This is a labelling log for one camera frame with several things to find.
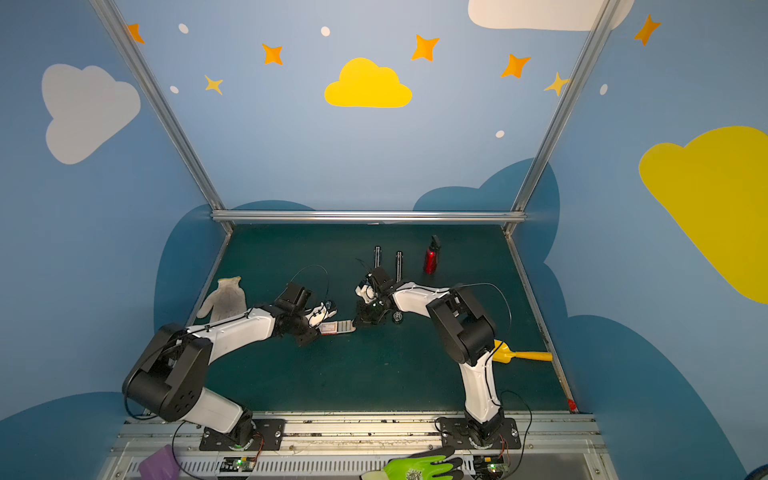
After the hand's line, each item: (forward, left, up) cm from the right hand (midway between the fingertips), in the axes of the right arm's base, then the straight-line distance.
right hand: (354, 321), depth 93 cm
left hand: (-1, +12, -1) cm, 12 cm away
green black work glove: (-36, -21, -1) cm, 42 cm away
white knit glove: (+5, +43, 0) cm, 44 cm away
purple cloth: (-39, +41, 0) cm, 57 cm away
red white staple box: (-2, +6, -1) cm, 7 cm away
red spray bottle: (+24, -25, +2) cm, 34 cm away
